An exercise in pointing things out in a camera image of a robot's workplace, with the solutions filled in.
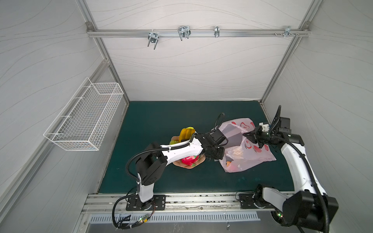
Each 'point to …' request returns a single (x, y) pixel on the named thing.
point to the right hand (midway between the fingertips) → (244, 133)
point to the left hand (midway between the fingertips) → (221, 158)
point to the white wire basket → (86, 119)
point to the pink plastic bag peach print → (241, 152)
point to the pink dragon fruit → (191, 160)
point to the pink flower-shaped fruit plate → (200, 159)
